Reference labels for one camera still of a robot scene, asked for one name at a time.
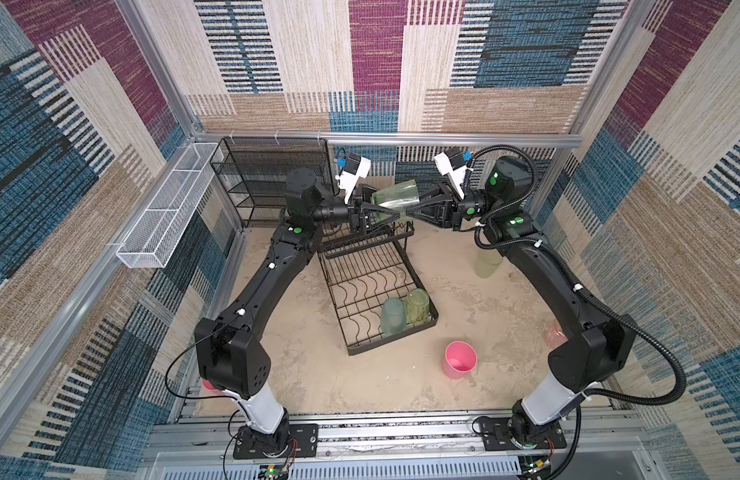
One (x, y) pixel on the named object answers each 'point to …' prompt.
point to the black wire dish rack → (376, 293)
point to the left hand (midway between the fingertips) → (398, 206)
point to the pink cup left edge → (208, 385)
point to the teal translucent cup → (393, 316)
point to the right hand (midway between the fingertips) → (407, 212)
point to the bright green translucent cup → (417, 306)
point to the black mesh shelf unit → (255, 171)
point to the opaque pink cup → (460, 358)
